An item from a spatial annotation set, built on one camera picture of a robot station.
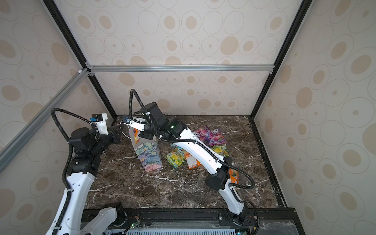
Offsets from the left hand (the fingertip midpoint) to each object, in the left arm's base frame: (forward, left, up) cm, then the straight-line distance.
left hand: (125, 123), depth 68 cm
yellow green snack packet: (0, -21, -32) cm, 38 cm away
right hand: (0, -6, -1) cm, 6 cm away
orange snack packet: (-4, -31, -33) cm, 45 cm away
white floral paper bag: (-5, -7, -17) cm, 19 cm away
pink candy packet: (+14, -48, -32) cm, 59 cm away
